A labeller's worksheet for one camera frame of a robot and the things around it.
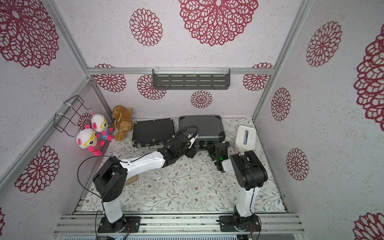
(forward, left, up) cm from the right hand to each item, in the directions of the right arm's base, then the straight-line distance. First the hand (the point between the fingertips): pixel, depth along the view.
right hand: (205, 143), depth 99 cm
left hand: (-6, +9, +9) cm, 14 cm away
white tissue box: (+4, -27, 0) cm, 27 cm away
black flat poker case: (+9, +37, 0) cm, 38 cm away
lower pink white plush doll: (-9, +68, +15) cm, 70 cm away
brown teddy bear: (+9, +55, +11) cm, 57 cm away
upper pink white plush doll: (+3, +66, +14) cm, 68 cm away
